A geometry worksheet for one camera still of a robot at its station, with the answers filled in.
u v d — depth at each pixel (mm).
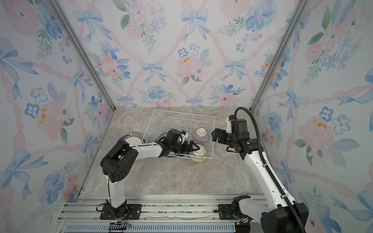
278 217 367
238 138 567
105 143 1055
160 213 748
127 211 728
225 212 732
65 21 733
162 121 1105
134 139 978
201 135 975
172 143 778
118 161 524
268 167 451
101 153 949
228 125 700
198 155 872
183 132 894
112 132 1034
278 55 864
